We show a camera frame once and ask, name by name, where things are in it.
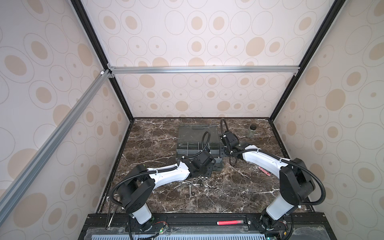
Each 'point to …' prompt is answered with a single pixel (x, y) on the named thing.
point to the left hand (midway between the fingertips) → (214, 169)
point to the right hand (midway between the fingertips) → (223, 149)
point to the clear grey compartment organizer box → (192, 139)
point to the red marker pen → (230, 222)
